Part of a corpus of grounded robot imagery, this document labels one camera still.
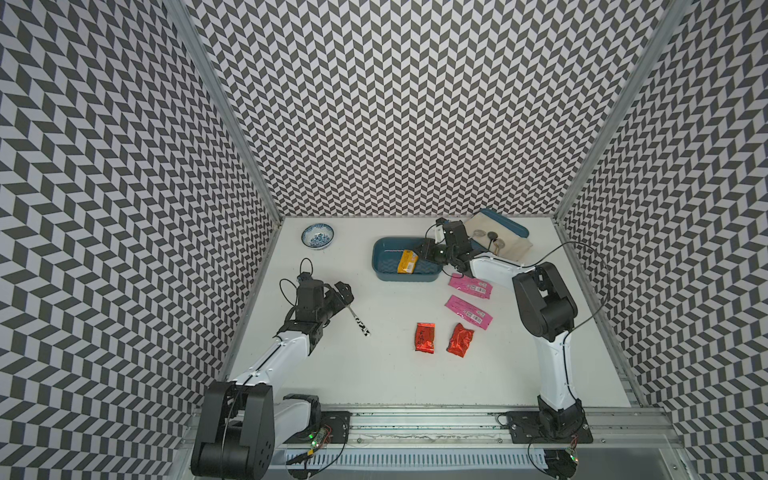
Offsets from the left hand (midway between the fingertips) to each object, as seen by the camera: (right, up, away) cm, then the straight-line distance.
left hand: (340, 295), depth 89 cm
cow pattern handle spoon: (+6, -9, +2) cm, 11 cm away
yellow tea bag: (+21, +9, +13) cm, 26 cm away
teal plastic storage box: (+13, +11, +13) cm, 22 cm away
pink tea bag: (+42, +2, +8) cm, 42 cm away
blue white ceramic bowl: (-13, +19, +22) cm, 32 cm away
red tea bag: (+26, -12, -2) cm, 28 cm away
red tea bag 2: (+36, -13, -4) cm, 38 cm away
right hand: (+24, +13, +10) cm, 29 cm away
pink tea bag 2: (+39, -6, +2) cm, 40 cm away
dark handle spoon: (+53, +19, +24) cm, 61 cm away
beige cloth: (+54, +17, +21) cm, 61 cm away
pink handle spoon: (+55, +15, +19) cm, 60 cm away
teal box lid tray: (+57, +26, +30) cm, 70 cm away
